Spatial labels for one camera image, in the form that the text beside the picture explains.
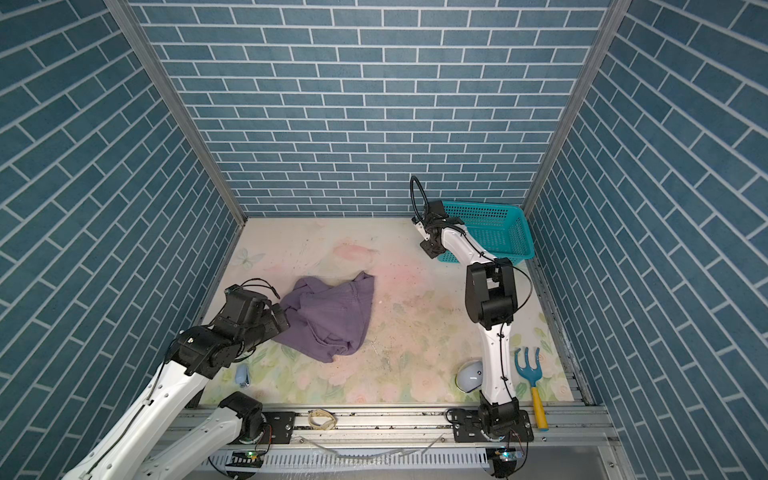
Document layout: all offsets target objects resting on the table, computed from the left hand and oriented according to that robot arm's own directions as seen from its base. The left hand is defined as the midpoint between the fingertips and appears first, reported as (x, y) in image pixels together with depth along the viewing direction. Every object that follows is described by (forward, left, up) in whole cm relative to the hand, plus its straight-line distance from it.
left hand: (276, 321), depth 76 cm
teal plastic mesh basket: (+44, -74, -12) cm, 86 cm away
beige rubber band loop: (-21, -14, -15) cm, 29 cm away
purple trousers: (+3, -12, -6) cm, 13 cm away
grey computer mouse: (-12, -50, -7) cm, 52 cm away
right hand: (+33, -45, -7) cm, 57 cm away
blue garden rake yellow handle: (-10, -70, -14) cm, 72 cm away
